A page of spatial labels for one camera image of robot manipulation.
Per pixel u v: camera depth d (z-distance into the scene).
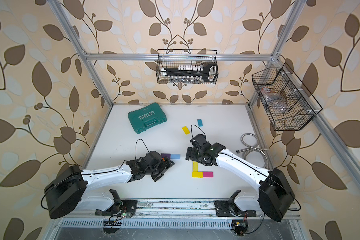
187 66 0.81
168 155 0.93
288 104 0.73
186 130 1.05
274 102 0.69
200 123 1.08
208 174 0.85
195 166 0.89
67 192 0.42
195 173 0.86
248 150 0.93
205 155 0.57
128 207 0.74
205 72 0.84
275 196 0.40
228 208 0.65
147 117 1.08
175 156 0.92
